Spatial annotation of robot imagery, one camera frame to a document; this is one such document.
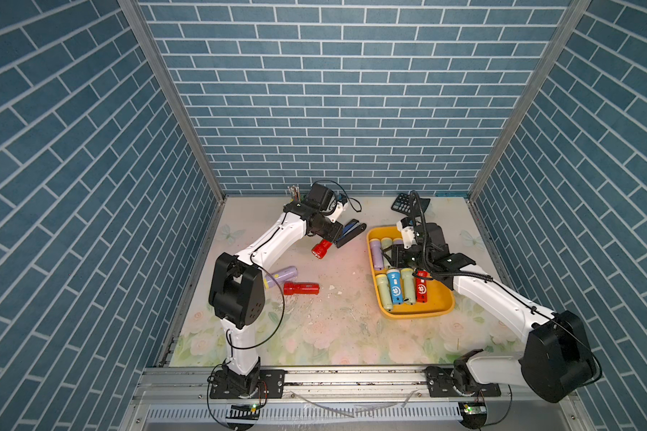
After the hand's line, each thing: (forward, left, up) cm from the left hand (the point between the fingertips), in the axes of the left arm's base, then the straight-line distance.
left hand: (343, 231), depth 89 cm
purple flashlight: (-8, +19, -14) cm, 25 cm away
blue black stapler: (+11, -4, -14) cm, 18 cm away
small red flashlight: (-7, +7, 0) cm, 10 cm away
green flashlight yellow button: (+4, -17, -12) cm, 22 cm away
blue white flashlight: (-13, -18, -13) cm, 26 cm away
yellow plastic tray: (-18, -33, -14) cm, 40 cm away
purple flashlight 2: (-3, -12, -9) cm, 16 cm away
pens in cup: (+18, +18, +1) cm, 25 cm away
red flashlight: (-15, +17, -13) cm, 26 cm away
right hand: (-7, -15, -1) cm, 17 cm away
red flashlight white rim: (-14, -27, -11) cm, 32 cm away
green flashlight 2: (-14, -23, -12) cm, 29 cm away
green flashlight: (-16, -14, -12) cm, 24 cm away
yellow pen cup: (+15, +19, 0) cm, 24 cm away
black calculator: (+24, -30, -12) cm, 41 cm away
